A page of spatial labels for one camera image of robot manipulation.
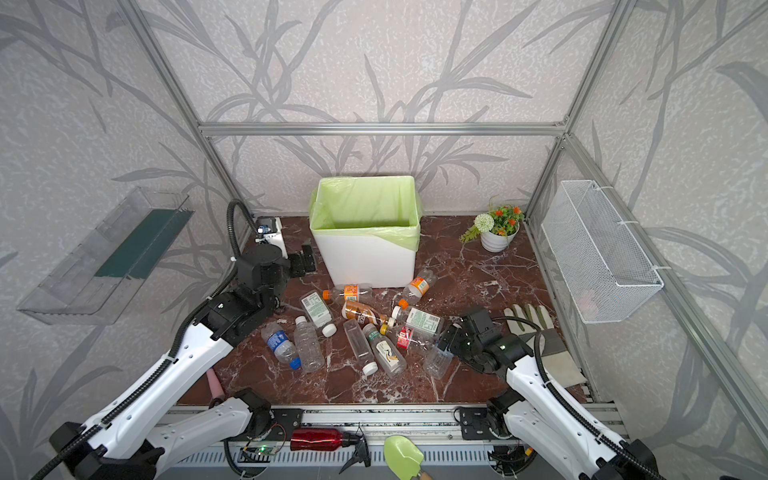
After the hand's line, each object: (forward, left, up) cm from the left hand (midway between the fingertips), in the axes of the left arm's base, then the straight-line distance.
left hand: (297, 234), depth 71 cm
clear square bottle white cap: (-18, -14, -26) cm, 34 cm away
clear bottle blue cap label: (-18, +8, -29) cm, 35 cm away
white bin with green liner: (+4, -16, -2) cm, 17 cm away
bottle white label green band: (-19, -21, -27) cm, 39 cm away
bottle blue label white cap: (-21, -35, -27) cm, 49 cm away
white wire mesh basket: (-11, -68, +2) cm, 69 cm away
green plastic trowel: (-42, -26, -31) cm, 59 cm away
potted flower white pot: (+20, -57, -20) cm, 64 cm away
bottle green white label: (-9, -31, -29) cm, 43 cm away
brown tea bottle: (-7, -14, -28) cm, 32 cm away
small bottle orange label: (0, -9, -29) cm, 30 cm away
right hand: (-15, -38, -26) cm, 49 cm away
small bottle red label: (-15, -26, -27) cm, 40 cm away
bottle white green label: (-7, 0, -29) cm, 30 cm away
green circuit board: (-41, +8, -32) cm, 53 cm away
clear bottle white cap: (-17, +1, -28) cm, 33 cm away
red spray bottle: (-39, -6, -26) cm, 47 cm away
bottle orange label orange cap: (+2, -29, -31) cm, 42 cm away
